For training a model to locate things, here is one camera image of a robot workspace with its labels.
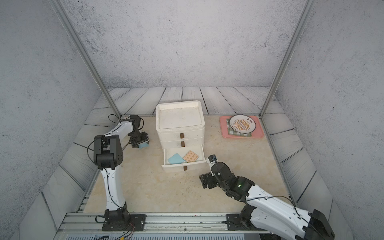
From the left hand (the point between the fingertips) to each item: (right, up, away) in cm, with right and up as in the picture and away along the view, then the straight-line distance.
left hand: (147, 142), depth 104 cm
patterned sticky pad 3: (-1, -1, -4) cm, 5 cm away
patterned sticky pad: (+30, -8, -8) cm, 33 cm away
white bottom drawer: (+36, -11, -15) cm, 41 cm away
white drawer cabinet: (+26, +11, -21) cm, 35 cm away
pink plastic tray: (+80, +7, +7) cm, 80 cm away
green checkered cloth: (+59, +7, +4) cm, 60 cm away
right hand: (+40, -14, -26) cm, 49 cm away
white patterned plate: (+69, +13, +10) cm, 71 cm away
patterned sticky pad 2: (+21, -10, -8) cm, 24 cm away
